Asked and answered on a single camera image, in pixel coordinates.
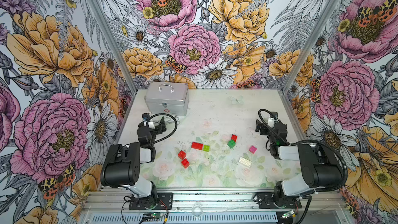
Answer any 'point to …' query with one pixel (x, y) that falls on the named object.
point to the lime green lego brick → (206, 148)
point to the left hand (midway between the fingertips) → (156, 121)
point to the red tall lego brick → (233, 137)
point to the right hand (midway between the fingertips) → (264, 122)
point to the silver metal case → (167, 97)
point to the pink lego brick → (253, 149)
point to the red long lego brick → (197, 145)
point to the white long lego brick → (245, 161)
